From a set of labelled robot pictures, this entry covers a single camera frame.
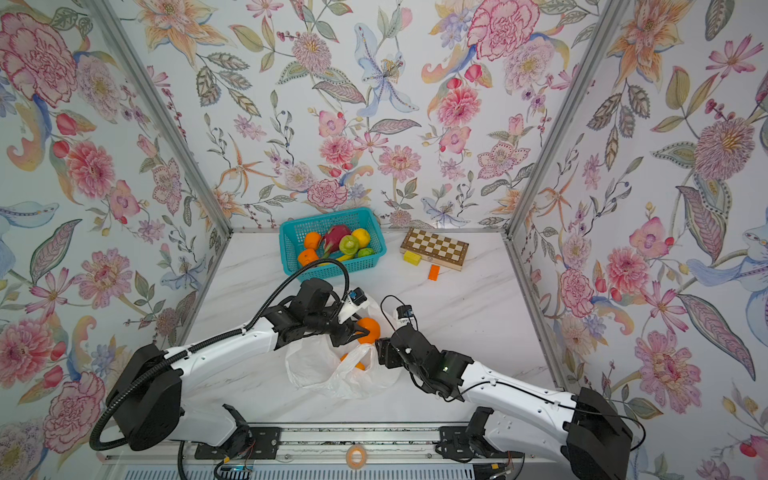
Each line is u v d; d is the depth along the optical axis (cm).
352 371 76
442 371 57
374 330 80
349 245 104
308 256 106
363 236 111
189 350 46
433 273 109
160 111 86
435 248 113
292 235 113
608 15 70
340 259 111
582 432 41
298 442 75
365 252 107
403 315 70
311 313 66
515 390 49
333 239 110
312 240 110
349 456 73
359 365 77
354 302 70
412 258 111
